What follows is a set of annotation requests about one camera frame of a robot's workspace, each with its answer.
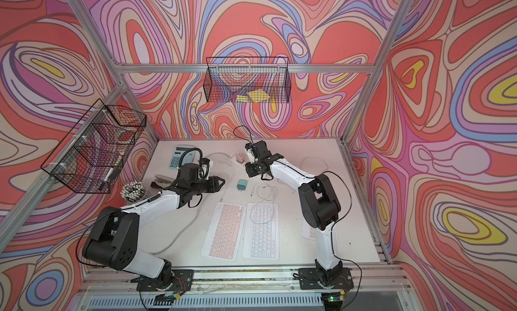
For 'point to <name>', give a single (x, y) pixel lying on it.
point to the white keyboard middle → (261, 231)
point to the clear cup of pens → (133, 191)
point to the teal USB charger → (242, 184)
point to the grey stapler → (163, 180)
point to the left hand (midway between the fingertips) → (224, 181)
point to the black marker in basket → (101, 184)
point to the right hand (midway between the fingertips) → (251, 173)
